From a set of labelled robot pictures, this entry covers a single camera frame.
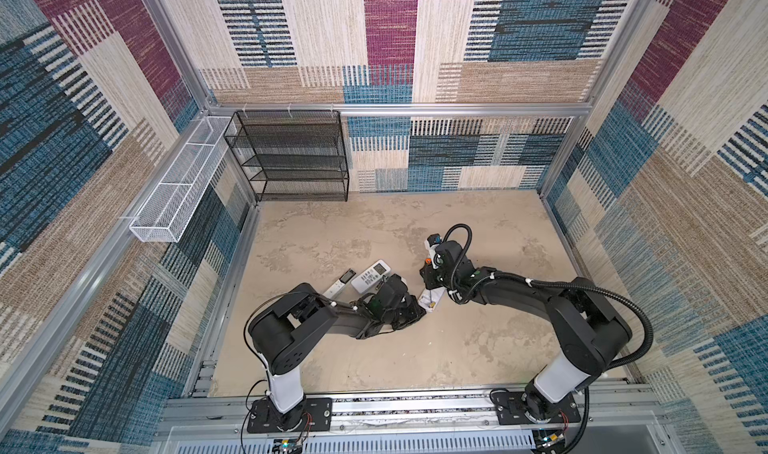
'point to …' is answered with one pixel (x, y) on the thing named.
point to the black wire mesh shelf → (291, 155)
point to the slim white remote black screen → (338, 285)
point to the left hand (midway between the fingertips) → (430, 309)
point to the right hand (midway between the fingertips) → (426, 273)
